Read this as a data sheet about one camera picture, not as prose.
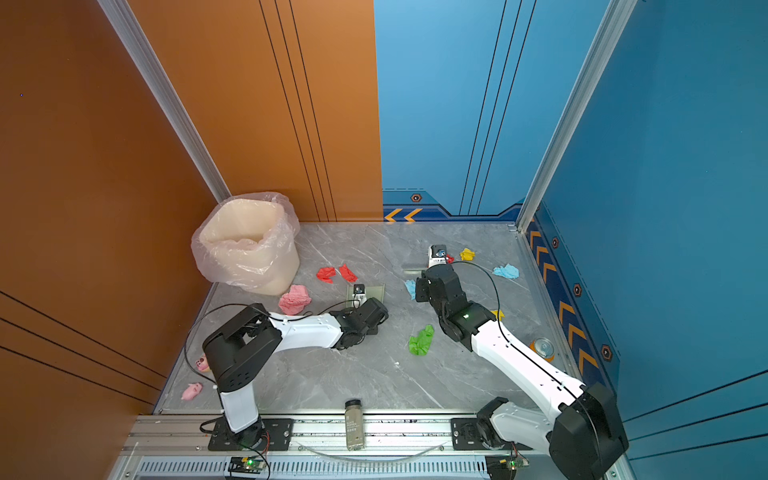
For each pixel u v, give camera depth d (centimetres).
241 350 49
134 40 73
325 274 105
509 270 105
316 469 70
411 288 99
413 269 105
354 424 72
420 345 87
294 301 95
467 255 109
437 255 68
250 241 82
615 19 70
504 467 70
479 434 64
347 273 105
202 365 83
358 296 83
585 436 39
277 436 74
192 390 79
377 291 100
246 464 71
